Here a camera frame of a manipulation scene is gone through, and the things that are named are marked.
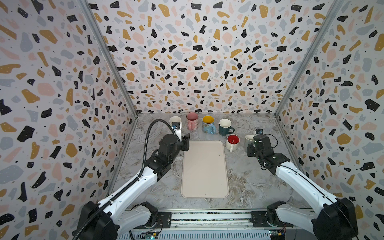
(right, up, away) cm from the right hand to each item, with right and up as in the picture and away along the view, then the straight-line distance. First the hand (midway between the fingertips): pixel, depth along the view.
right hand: (250, 142), depth 84 cm
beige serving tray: (-26, -19, +5) cm, 32 cm away
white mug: (-7, -1, +17) cm, 19 cm away
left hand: (-35, +6, -8) cm, 37 cm away
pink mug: (-34, +15, +24) cm, 44 cm away
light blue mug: (-23, +10, +19) cm, 32 cm away
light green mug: (-46, +14, +23) cm, 53 cm away
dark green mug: (-12, +9, +18) cm, 23 cm away
